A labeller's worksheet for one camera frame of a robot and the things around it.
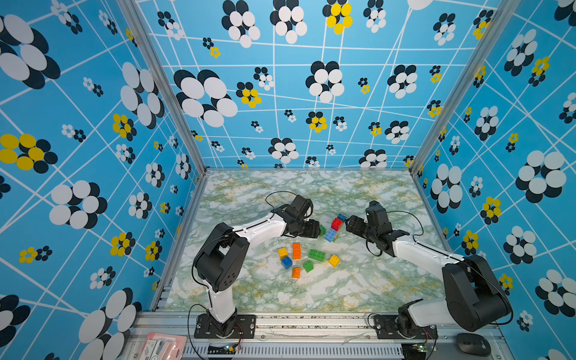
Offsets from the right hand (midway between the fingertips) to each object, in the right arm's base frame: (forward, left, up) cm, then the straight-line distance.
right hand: (355, 222), depth 92 cm
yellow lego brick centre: (-14, +10, -5) cm, 18 cm away
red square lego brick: (-4, +9, +5) cm, 11 cm away
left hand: (-4, +16, 0) cm, 16 cm away
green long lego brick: (-12, +17, -5) cm, 21 cm away
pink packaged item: (-43, +67, -4) cm, 80 cm away
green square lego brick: (-2, +14, -3) cm, 14 cm away
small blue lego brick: (0, +7, +5) cm, 8 cm away
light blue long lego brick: (-7, +11, +2) cm, 13 cm away
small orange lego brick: (-19, +25, -5) cm, 32 cm away
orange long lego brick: (-10, +25, -6) cm, 27 cm away
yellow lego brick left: (-12, +30, -3) cm, 32 cm away
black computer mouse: (-41, -31, -5) cm, 51 cm away
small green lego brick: (-16, +20, -6) cm, 26 cm away
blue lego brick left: (-15, +28, -4) cm, 33 cm away
